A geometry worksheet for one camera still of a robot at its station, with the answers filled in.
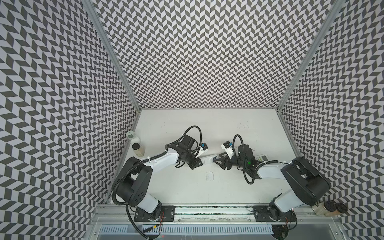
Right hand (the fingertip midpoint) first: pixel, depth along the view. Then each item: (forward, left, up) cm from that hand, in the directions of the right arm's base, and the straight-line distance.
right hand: (217, 161), depth 87 cm
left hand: (-1, +11, +1) cm, 11 cm away
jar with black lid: (+6, +46, +6) cm, 47 cm away
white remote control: (0, +5, +2) cm, 6 cm away
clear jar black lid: (-25, -50, -4) cm, 56 cm away
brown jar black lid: (-25, -56, +1) cm, 61 cm away
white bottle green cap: (+15, +52, +8) cm, 55 cm away
